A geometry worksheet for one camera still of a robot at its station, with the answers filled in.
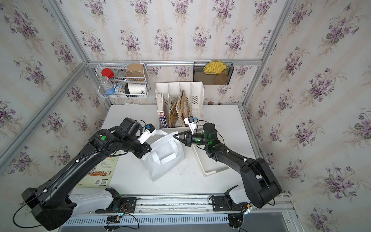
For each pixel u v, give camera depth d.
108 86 0.91
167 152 0.75
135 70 0.88
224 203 0.73
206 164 0.88
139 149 0.60
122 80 0.94
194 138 0.69
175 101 1.07
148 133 0.63
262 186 0.42
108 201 0.60
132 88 0.93
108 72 0.91
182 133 0.72
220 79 0.97
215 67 0.94
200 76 0.96
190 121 0.70
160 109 0.84
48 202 0.37
